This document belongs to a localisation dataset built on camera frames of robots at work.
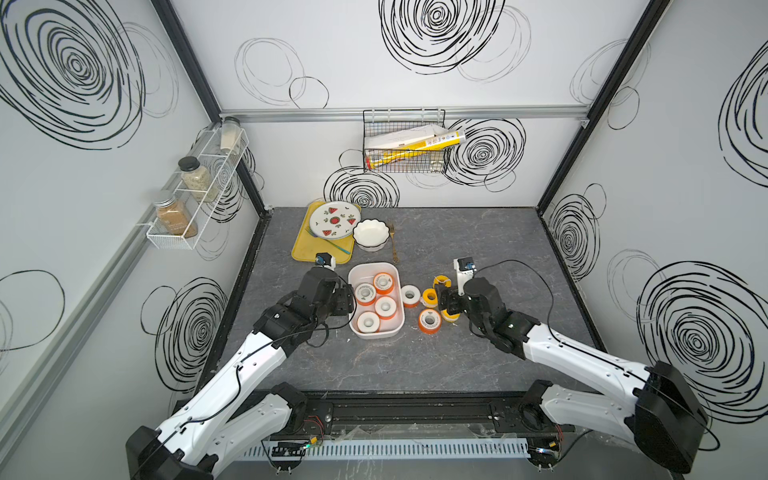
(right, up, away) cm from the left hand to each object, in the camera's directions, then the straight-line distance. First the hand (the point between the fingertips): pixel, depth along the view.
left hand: (342, 290), depth 76 cm
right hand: (+28, +1, +5) cm, 29 cm away
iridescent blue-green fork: (-9, +11, +33) cm, 36 cm away
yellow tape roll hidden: (+30, -11, +13) cm, 35 cm away
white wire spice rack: (-43, +37, +20) cm, 60 cm away
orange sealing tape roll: (+11, -2, +21) cm, 24 cm away
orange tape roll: (+6, -12, +13) cm, 18 cm away
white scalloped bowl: (+5, +14, +35) cm, 38 cm away
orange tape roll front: (+24, -12, +13) cm, 30 cm away
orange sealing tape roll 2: (+5, -5, +18) cm, 19 cm away
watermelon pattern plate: (-9, +20, +39) cm, 45 cm away
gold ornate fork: (+14, +6, +31) cm, 34 cm away
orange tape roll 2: (+19, -5, +18) cm, 27 cm away
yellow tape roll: (+25, -6, +17) cm, 31 cm away
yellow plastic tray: (-18, +11, +33) cm, 39 cm away
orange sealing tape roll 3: (+11, -8, +16) cm, 21 cm away
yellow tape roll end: (+30, 0, +20) cm, 36 cm away
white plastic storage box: (+2, +2, +22) cm, 22 cm away
